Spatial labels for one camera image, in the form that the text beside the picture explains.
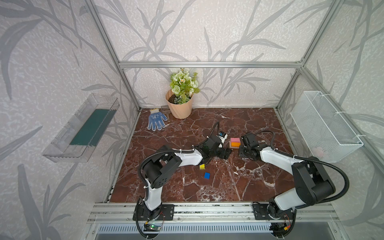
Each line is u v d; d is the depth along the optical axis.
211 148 0.72
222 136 0.81
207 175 0.86
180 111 1.04
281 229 0.69
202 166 0.87
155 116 1.16
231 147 0.97
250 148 0.71
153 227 0.71
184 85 0.98
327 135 0.63
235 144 0.96
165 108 1.08
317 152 0.73
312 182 0.44
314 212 0.75
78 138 0.63
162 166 0.50
